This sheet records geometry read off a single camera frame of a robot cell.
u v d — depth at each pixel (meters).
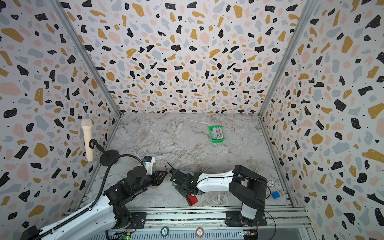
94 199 0.80
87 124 0.74
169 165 0.94
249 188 0.45
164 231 0.71
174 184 0.84
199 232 0.71
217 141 1.05
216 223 0.74
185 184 0.64
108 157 0.94
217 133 1.06
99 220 0.57
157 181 0.69
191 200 0.80
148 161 0.72
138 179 0.59
